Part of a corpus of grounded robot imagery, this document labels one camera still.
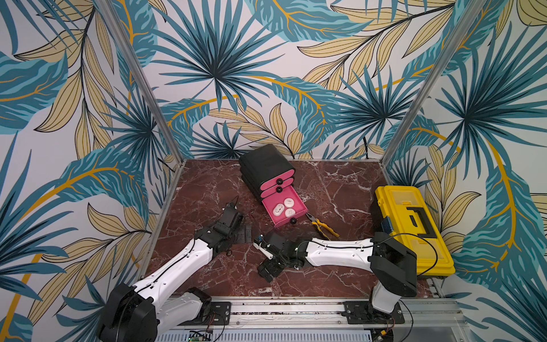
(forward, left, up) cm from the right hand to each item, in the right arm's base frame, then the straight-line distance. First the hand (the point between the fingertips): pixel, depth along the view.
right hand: (266, 264), depth 82 cm
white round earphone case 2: (+23, -11, -1) cm, 25 cm away
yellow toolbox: (+7, -54, +14) cm, 56 cm away
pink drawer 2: (+31, -6, +8) cm, 32 cm away
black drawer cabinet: (+35, 0, +14) cm, 38 cm away
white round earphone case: (+28, -11, 0) cm, 30 cm away
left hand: (+10, +11, +6) cm, 16 cm away
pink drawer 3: (+29, -6, +3) cm, 30 cm away
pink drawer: (+30, -6, +13) cm, 34 cm away
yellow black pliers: (+18, -23, -2) cm, 29 cm away
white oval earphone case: (+24, -6, 0) cm, 25 cm away
